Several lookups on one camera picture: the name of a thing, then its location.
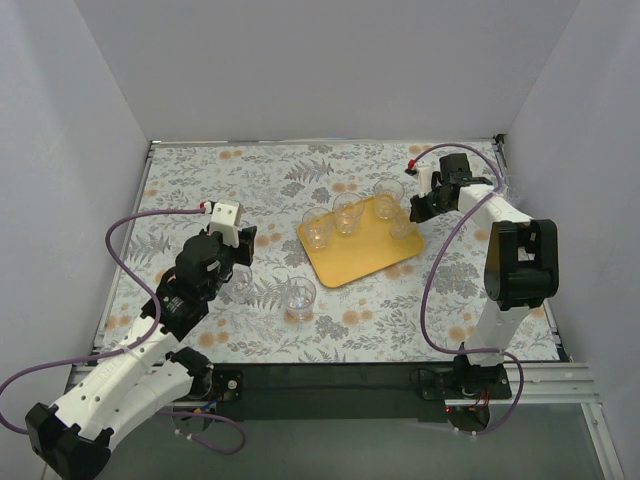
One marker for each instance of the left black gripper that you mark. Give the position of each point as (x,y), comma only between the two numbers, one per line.
(245,245)

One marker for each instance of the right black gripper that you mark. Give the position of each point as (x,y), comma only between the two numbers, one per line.
(426,205)

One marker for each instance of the small clear glass front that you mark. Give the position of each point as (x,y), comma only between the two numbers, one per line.
(402,226)

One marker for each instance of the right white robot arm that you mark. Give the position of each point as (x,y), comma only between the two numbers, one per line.
(521,271)

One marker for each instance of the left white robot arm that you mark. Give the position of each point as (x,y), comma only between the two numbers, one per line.
(76,435)

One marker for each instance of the yellow plastic tray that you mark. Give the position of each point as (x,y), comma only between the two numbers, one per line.
(349,257)

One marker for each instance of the floral patterned table mat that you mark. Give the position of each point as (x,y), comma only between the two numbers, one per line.
(412,311)

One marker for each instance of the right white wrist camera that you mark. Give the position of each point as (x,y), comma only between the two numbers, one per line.
(423,174)

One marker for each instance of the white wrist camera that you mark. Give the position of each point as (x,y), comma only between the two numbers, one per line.
(423,174)
(225,219)

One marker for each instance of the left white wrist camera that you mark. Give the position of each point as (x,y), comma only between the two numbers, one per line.
(225,219)

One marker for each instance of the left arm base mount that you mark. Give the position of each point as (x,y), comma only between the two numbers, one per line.
(217,385)

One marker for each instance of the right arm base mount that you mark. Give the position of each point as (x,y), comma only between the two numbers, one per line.
(452,383)

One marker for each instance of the aluminium frame rail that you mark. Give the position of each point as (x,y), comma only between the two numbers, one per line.
(544,382)

